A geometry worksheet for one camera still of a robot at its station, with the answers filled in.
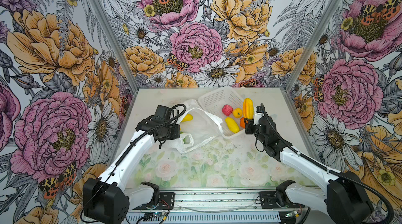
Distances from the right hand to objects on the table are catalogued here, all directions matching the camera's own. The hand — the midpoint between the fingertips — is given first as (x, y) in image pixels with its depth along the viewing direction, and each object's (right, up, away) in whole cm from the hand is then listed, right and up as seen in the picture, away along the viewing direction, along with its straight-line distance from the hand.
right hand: (246, 123), depth 85 cm
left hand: (-36, -7, -5) cm, 37 cm away
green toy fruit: (-33, -10, +5) cm, 35 cm away
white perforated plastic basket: (-15, +12, +27) cm, 33 cm away
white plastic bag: (-23, -4, +16) cm, 28 cm away
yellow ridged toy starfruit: (+1, +8, -2) cm, 8 cm away
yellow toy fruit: (-2, +5, +16) cm, 17 cm away
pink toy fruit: (-8, +6, +17) cm, 19 cm away
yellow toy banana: (-6, -2, +11) cm, 13 cm away
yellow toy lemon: (-33, +1, +17) cm, 38 cm away
